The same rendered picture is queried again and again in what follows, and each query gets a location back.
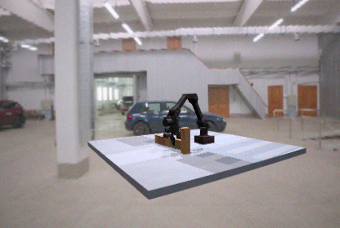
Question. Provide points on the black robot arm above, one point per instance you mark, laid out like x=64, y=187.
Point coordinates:
x=172, y=117

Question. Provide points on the light brown wooden board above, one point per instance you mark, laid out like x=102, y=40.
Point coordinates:
x=159, y=139

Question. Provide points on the wooden post with slot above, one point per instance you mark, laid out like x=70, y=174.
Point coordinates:
x=185, y=141

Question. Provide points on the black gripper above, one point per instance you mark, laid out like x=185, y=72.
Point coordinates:
x=175, y=131

